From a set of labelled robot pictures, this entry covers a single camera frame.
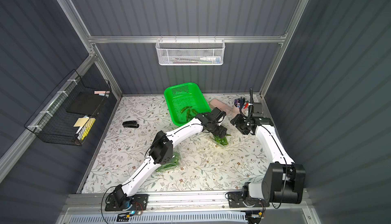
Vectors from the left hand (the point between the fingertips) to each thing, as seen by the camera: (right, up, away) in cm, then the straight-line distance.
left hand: (221, 130), depth 95 cm
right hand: (+7, +6, -10) cm, 13 cm away
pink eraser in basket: (-72, +23, -10) cm, 76 cm away
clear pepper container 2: (+6, -6, 0) cm, 8 cm away
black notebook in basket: (-73, +16, -16) cm, 77 cm away
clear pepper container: (-28, -18, -16) cm, 37 cm away
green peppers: (-19, +10, +14) cm, 26 cm away
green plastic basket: (-25, +19, +21) cm, 37 cm away
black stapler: (-61, +3, +9) cm, 62 cm away
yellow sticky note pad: (-71, +7, -23) cm, 75 cm away
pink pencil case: (+8, +13, +11) cm, 18 cm away
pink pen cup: (+16, +17, +5) cm, 24 cm away
